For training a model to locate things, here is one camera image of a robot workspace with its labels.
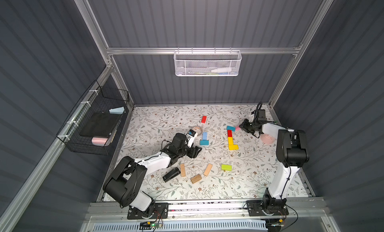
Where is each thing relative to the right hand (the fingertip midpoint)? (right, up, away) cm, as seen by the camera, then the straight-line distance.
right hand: (240, 125), depth 102 cm
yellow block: (-7, -10, -3) cm, 13 cm away
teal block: (-25, -11, -3) cm, 28 cm away
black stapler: (-45, -27, -19) cm, 55 cm away
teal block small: (-5, -2, +4) cm, 6 cm away
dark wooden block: (-31, -29, -19) cm, 46 cm away
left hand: (-29, -12, -15) cm, 35 cm away
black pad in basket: (-75, +2, -34) cm, 82 cm away
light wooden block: (-38, -25, -17) cm, 49 cm away
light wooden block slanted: (-23, -25, -15) cm, 38 cm away
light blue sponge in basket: (-73, +9, -21) cm, 77 cm away
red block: (-24, +4, +10) cm, 27 cm away
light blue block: (-25, -7, 0) cm, 26 cm away
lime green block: (-12, -24, -13) cm, 30 cm away
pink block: (-1, -2, +2) cm, 3 cm away
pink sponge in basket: (-74, -5, -37) cm, 82 cm away
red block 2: (-7, -5, 0) cm, 9 cm away
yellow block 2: (-7, -14, -5) cm, 16 cm away
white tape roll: (-29, -3, +3) cm, 30 cm away
